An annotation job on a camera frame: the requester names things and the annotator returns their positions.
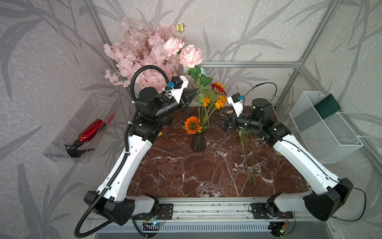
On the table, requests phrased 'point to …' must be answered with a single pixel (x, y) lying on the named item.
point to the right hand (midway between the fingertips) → (218, 115)
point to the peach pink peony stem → (240, 134)
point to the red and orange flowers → (192, 124)
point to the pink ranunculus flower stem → (249, 157)
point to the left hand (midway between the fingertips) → (198, 92)
